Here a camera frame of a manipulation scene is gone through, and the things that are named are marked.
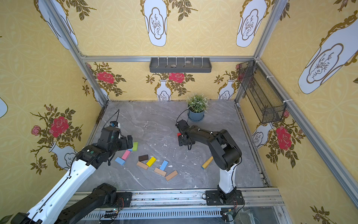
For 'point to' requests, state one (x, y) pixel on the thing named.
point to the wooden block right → (171, 175)
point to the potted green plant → (197, 104)
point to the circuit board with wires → (111, 213)
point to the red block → (178, 134)
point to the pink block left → (126, 155)
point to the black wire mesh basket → (268, 105)
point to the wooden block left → (142, 165)
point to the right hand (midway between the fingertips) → (184, 143)
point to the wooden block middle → (160, 171)
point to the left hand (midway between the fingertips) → (126, 138)
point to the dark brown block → (143, 157)
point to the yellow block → (151, 161)
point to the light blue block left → (120, 161)
